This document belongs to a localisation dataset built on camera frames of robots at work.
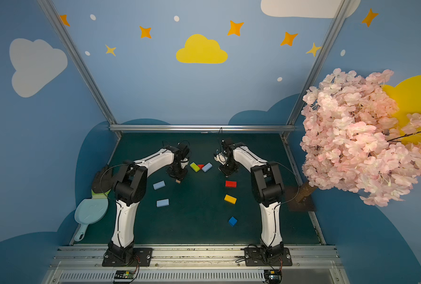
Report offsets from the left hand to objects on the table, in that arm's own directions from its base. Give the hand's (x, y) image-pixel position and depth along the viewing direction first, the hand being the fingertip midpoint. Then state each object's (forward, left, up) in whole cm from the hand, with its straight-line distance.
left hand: (179, 176), depth 100 cm
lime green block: (+7, -9, -1) cm, 11 cm away
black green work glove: (-6, +41, +1) cm, 42 cm away
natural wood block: (-4, 0, +1) cm, 4 cm away
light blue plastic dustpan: (-21, +43, -2) cm, 48 cm away
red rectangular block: (-5, -30, +1) cm, 30 cm away
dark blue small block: (-25, -29, +2) cm, 38 cm away
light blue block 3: (-16, +7, -1) cm, 17 cm away
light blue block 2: (-7, +10, +1) cm, 12 cm away
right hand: (+3, -29, +2) cm, 29 cm away
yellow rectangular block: (-13, -29, 0) cm, 32 cm away
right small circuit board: (-46, -46, -3) cm, 65 cm away
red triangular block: (+7, -12, 0) cm, 14 cm away
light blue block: (+7, -16, -1) cm, 17 cm away
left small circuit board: (-47, +16, -2) cm, 49 cm away
